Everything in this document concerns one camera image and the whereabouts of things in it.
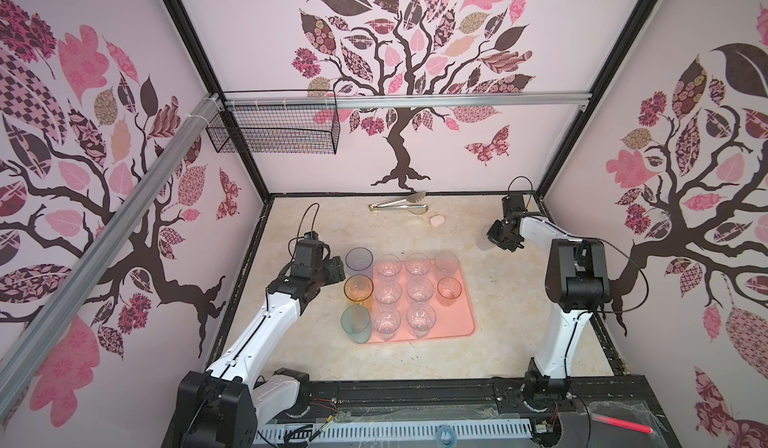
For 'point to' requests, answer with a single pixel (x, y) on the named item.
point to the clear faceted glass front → (388, 293)
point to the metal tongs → (399, 205)
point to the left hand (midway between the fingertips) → (333, 270)
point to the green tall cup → (356, 320)
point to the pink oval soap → (437, 220)
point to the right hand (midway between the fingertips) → (495, 235)
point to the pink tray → (457, 320)
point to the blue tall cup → (359, 260)
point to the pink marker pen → (622, 424)
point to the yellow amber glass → (358, 288)
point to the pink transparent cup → (448, 290)
